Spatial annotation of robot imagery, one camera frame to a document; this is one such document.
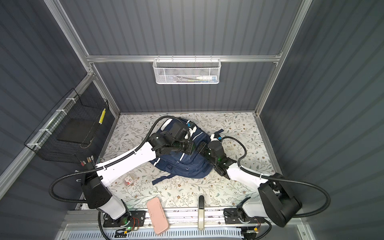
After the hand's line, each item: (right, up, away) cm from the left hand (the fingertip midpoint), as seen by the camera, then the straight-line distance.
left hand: (196, 145), depth 76 cm
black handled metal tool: (+2, -32, -4) cm, 33 cm away
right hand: (+1, -1, +8) cm, 8 cm away
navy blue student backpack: (-2, -11, +4) cm, 12 cm away
